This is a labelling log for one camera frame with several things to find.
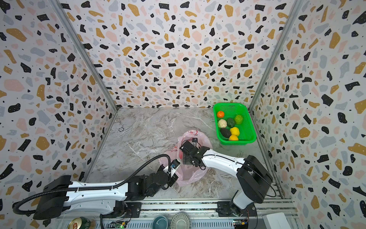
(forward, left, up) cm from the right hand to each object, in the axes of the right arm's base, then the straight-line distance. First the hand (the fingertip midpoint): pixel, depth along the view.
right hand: (188, 156), depth 86 cm
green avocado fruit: (+29, -30, -2) cm, 42 cm away
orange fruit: (+38, -24, -4) cm, 45 cm away
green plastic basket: (+20, -42, -5) cm, 47 cm away
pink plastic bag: (-13, -1, +5) cm, 14 cm away
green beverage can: (-34, +46, +5) cm, 57 cm away
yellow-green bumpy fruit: (+32, -37, -3) cm, 49 cm away
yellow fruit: (+21, -32, -2) cm, 38 cm away
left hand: (-9, +4, +9) cm, 14 cm away
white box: (-31, -42, -2) cm, 53 cm away
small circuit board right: (-32, -27, -8) cm, 43 cm away
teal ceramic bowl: (-33, +13, -5) cm, 35 cm away
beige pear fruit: (+28, -24, -2) cm, 37 cm away
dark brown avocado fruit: (+20, -26, -4) cm, 33 cm away
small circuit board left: (-34, +33, -6) cm, 48 cm away
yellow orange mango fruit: (+15, -30, -2) cm, 34 cm away
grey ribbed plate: (-32, +3, -6) cm, 33 cm away
